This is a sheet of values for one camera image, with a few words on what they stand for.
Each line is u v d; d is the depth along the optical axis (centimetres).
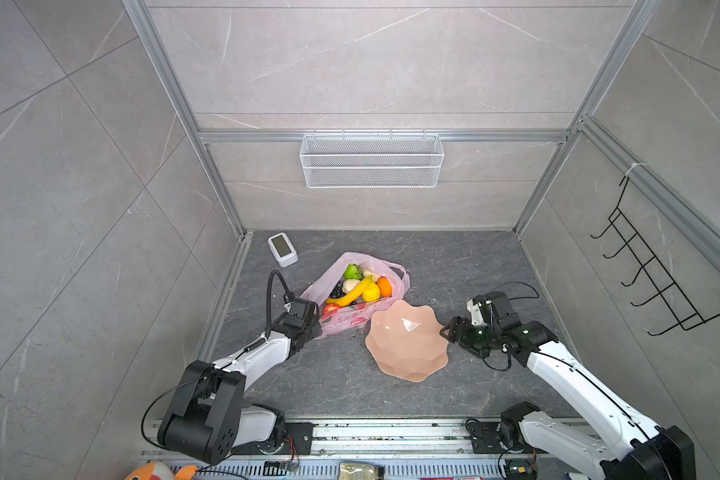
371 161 100
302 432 75
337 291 98
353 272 100
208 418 41
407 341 90
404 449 73
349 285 97
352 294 94
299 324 70
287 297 80
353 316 89
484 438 73
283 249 108
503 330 60
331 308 91
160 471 65
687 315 59
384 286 96
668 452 39
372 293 95
